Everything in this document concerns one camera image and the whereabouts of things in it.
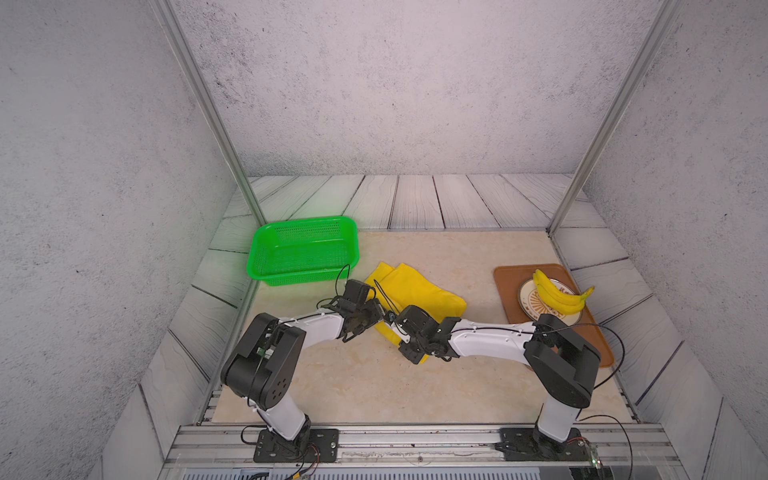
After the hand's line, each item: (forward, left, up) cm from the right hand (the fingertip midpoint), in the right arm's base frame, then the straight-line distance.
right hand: (406, 344), depth 88 cm
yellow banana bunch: (+13, -49, +2) cm, 50 cm away
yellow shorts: (+20, +3, -1) cm, 21 cm away
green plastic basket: (+38, +39, -1) cm, 54 cm away
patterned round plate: (+15, -41, -3) cm, 44 cm away
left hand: (+9, +6, +1) cm, 11 cm away
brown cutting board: (+25, -37, -3) cm, 44 cm away
